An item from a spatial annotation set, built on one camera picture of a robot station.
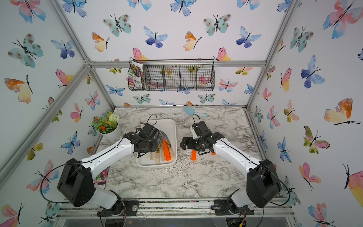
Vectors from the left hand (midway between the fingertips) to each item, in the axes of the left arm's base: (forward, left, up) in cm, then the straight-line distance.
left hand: (156, 146), depth 86 cm
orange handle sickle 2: (-2, -36, -9) cm, 37 cm away
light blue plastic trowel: (+38, -23, -10) cm, 45 cm away
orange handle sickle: (-2, -23, -10) cm, 25 cm away
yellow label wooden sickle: (-7, +2, +1) cm, 7 cm away
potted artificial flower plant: (+13, +32, +5) cm, 35 cm away
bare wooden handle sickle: (-3, 0, -9) cm, 9 cm away
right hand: (-2, -19, +4) cm, 19 cm away
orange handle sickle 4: (+2, -4, -8) cm, 9 cm away
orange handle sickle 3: (-2, -7, -8) cm, 11 cm away
